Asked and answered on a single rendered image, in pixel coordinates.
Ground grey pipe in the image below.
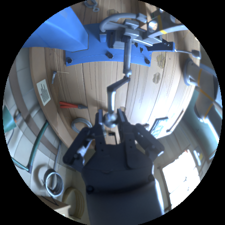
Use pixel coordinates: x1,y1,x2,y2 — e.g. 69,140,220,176
53,140,63,172

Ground green hose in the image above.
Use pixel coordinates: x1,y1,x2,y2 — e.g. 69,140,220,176
26,120,50,174

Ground grey curved link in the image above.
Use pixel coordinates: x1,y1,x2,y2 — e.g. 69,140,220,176
70,117,93,134

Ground dark-framed window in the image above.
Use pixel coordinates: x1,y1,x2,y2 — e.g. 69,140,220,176
150,116,185,140

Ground teal bin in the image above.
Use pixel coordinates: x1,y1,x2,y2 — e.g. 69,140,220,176
2,104,18,134

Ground grey plunger pin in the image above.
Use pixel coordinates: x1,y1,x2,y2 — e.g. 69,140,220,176
173,49,202,60

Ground small grey hex key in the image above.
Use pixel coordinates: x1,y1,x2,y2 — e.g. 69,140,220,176
51,70,58,85

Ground white printed card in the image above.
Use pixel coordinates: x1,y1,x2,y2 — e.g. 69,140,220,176
36,78,52,107

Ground bright window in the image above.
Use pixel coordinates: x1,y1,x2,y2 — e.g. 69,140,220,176
161,148,202,195

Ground grey chain links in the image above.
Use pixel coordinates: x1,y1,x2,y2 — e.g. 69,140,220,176
83,0,101,13

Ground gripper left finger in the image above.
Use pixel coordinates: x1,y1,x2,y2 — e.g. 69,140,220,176
62,108,107,171

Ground grey handwheel crank with ball knob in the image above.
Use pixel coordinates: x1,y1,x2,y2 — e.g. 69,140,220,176
102,35,133,129

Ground grey curved hook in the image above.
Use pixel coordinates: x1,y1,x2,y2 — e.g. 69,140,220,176
99,13,148,34

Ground grey cable coil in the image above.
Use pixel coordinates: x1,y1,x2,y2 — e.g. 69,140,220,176
42,168,64,197

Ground red-handled pliers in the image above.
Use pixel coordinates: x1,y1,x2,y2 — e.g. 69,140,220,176
59,100,89,110

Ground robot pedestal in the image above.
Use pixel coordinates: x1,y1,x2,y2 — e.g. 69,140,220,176
182,105,221,160

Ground yellow rope coil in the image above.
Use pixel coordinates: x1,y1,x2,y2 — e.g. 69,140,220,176
61,186,86,219

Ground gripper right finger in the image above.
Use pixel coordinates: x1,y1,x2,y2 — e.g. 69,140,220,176
116,108,166,161

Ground brown cardboard box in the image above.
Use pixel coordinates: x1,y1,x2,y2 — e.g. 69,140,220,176
39,194,71,217

